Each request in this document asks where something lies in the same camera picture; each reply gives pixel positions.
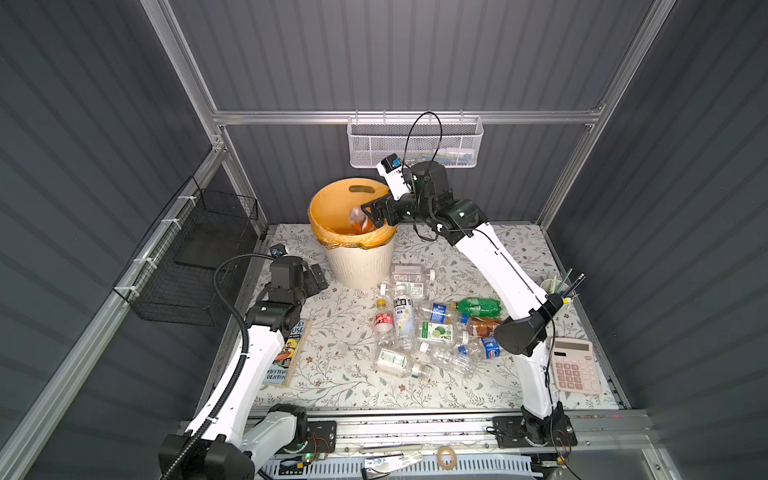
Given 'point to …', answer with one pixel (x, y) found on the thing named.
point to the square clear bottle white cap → (411, 273)
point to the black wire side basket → (171, 278)
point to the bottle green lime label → (436, 331)
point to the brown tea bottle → (361, 222)
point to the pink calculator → (574, 366)
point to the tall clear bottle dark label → (404, 320)
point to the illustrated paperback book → (281, 371)
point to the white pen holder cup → (569, 304)
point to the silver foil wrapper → (381, 465)
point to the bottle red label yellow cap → (384, 325)
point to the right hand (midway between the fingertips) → (381, 195)
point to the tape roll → (453, 458)
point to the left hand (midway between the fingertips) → (305, 275)
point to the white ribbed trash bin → (358, 268)
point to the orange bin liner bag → (330, 207)
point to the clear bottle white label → (412, 289)
